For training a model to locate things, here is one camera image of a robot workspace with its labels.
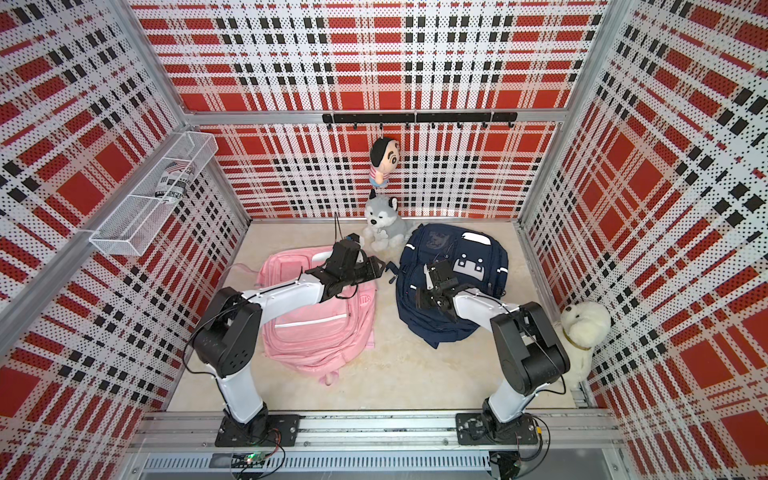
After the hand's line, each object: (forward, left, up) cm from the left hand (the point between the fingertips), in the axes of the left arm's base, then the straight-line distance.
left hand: (385, 265), depth 93 cm
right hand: (-7, -13, -8) cm, 17 cm away
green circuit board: (-50, +31, -10) cm, 59 cm away
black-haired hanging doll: (+24, 0, +23) cm, 33 cm away
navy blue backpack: (+9, -33, -8) cm, 35 cm away
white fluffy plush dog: (-23, -50, +7) cm, 56 cm away
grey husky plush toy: (+16, 0, -1) cm, 16 cm away
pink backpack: (-22, +16, -7) cm, 28 cm away
